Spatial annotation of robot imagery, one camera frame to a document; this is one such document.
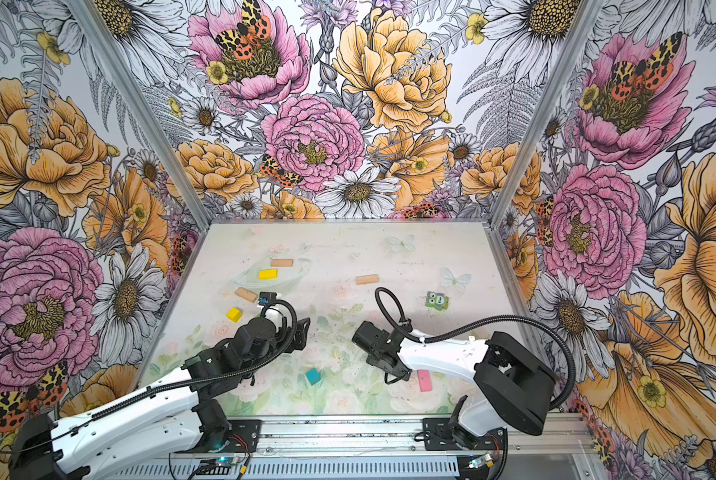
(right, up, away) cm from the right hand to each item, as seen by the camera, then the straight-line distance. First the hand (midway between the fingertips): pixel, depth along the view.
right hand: (387, 371), depth 84 cm
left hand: (-25, +13, -5) cm, 29 cm away
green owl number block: (+17, +17, +13) cm, 27 cm away
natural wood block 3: (-46, +19, +16) cm, 52 cm away
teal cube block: (-21, -2, +1) cm, 21 cm away
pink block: (+10, -2, -1) cm, 10 cm away
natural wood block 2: (-6, +23, +21) cm, 32 cm away
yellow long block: (-41, +25, +23) cm, 53 cm away
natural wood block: (-36, +29, +24) cm, 52 cm away
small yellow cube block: (-47, +14, +10) cm, 50 cm away
